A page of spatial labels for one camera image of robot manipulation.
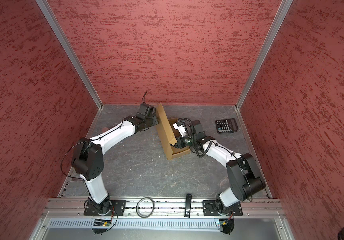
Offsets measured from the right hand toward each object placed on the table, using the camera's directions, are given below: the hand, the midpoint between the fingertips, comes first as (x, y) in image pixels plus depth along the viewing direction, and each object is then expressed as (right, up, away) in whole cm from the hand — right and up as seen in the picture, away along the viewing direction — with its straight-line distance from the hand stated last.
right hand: (168, 145), depth 82 cm
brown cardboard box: (0, +7, -5) cm, 8 cm away
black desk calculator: (+41, +10, +24) cm, 49 cm away
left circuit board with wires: (-34, -39, -10) cm, 52 cm away
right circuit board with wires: (+30, -38, -10) cm, 50 cm away
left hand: (-9, +13, +10) cm, 19 cm away
